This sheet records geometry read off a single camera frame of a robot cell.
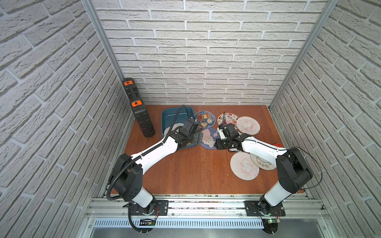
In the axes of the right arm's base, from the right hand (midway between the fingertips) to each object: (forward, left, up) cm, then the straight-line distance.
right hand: (218, 144), depth 91 cm
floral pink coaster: (+26, -15, -7) cm, 31 cm away
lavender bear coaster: (+9, +4, -6) cm, 12 cm away
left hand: (+3, +14, +9) cm, 17 cm away
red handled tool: (0, -42, -6) cm, 42 cm away
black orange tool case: (+11, +44, +19) cm, 49 cm away
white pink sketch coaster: (+19, -26, -7) cm, 33 cm away
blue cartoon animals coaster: (+26, +5, -5) cm, 27 cm away
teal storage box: (+32, +34, -4) cm, 47 cm away
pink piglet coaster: (-13, -13, -6) cm, 20 cm away
